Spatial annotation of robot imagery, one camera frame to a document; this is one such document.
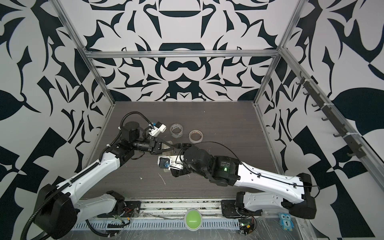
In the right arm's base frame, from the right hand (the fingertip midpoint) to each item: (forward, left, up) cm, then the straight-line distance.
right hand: (171, 151), depth 62 cm
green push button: (-21, -8, -27) cm, 35 cm away
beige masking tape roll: (+28, -10, -28) cm, 41 cm away
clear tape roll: (+32, +3, -26) cm, 41 cm away
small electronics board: (-23, -33, -31) cm, 51 cm away
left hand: (+3, 0, -3) cm, 4 cm away
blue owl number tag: (-22, -51, -29) cm, 62 cm away
